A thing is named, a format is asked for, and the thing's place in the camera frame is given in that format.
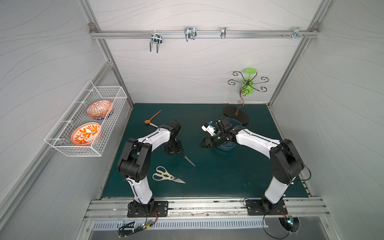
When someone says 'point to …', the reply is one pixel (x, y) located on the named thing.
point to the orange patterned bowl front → (86, 134)
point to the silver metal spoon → (153, 125)
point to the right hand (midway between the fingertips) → (201, 145)
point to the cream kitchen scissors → (162, 174)
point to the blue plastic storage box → (228, 145)
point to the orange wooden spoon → (148, 121)
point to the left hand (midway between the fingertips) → (178, 153)
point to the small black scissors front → (179, 152)
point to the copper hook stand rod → (249, 82)
